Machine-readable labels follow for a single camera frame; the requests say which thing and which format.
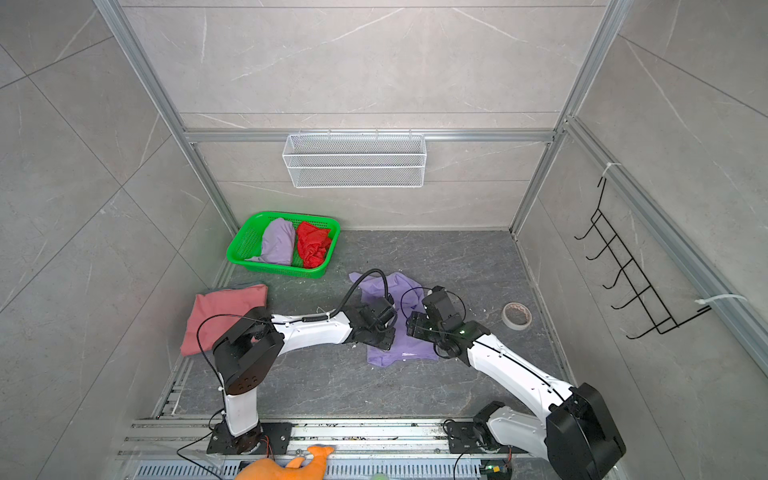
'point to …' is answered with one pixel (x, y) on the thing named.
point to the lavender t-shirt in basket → (278, 243)
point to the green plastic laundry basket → (297, 244)
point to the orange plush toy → (296, 469)
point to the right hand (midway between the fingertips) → (414, 321)
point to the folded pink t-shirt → (213, 310)
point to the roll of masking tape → (512, 325)
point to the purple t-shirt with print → (407, 298)
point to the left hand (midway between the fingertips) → (392, 334)
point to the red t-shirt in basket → (313, 243)
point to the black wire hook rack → (624, 261)
